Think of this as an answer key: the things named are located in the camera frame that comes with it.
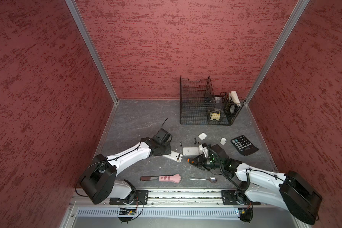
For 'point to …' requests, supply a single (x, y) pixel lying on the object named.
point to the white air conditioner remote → (174, 156)
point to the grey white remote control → (191, 152)
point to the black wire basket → (198, 105)
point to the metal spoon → (213, 179)
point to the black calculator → (243, 146)
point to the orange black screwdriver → (189, 160)
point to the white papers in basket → (233, 96)
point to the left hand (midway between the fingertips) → (167, 153)
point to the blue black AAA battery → (180, 142)
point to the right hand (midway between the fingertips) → (189, 167)
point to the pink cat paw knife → (175, 178)
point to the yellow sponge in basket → (215, 116)
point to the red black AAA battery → (195, 141)
